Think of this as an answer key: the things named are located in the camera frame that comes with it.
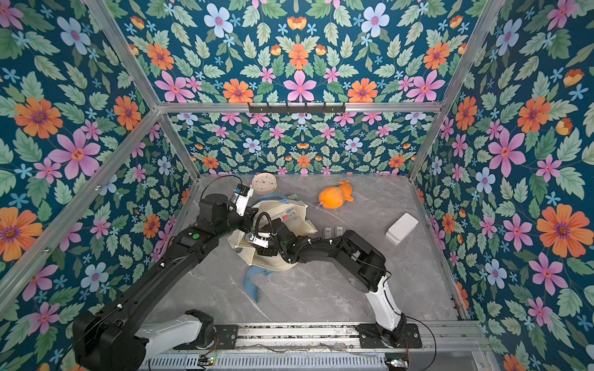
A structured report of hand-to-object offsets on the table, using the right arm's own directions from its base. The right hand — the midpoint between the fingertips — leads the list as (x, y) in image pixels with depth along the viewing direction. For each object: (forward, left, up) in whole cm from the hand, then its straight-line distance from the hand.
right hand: (267, 228), depth 92 cm
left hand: (-2, -1, +17) cm, 17 cm away
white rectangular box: (+5, -56, -6) cm, 57 cm away
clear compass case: (+4, -30, -6) cm, 31 cm away
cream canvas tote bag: (-2, -15, +5) cm, 16 cm away
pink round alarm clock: (+29, +7, -3) cm, 30 cm away
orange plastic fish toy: (+17, -27, 0) cm, 32 cm away
